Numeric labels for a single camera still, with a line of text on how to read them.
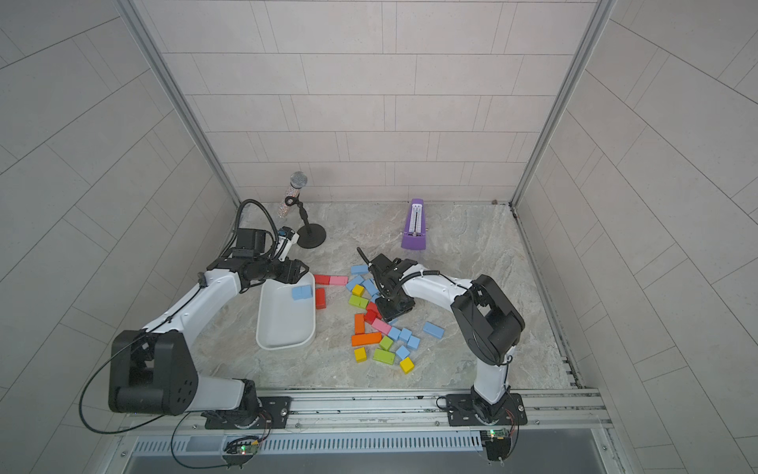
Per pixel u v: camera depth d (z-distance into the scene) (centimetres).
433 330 85
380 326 84
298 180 85
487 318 48
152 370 40
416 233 99
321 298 88
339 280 94
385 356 79
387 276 67
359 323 87
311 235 103
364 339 83
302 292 89
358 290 91
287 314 87
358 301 89
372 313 87
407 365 77
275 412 71
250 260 66
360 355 79
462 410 68
